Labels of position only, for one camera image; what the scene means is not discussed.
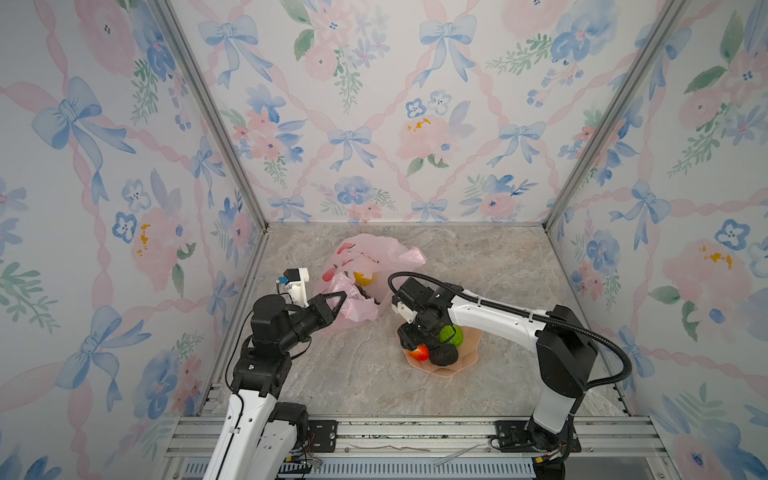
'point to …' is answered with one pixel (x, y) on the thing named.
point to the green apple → (447, 331)
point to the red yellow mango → (421, 353)
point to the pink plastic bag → (361, 265)
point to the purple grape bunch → (362, 292)
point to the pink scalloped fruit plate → (467, 353)
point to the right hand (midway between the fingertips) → (407, 339)
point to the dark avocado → (443, 355)
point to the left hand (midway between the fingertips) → (346, 293)
